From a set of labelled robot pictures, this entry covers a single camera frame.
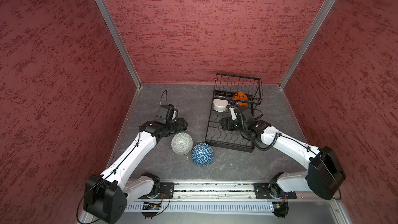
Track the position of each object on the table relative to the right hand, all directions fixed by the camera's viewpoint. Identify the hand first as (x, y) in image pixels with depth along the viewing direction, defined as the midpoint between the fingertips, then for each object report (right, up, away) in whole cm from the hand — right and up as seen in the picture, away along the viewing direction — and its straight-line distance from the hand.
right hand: (225, 123), depth 85 cm
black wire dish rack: (+5, +24, +33) cm, 41 cm away
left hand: (-23, -2, -4) cm, 24 cm away
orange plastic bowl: (+15, +16, +25) cm, 33 cm away
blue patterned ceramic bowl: (-13, -17, -2) cm, 21 cm away
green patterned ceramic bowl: (-25, -12, +1) cm, 27 cm away
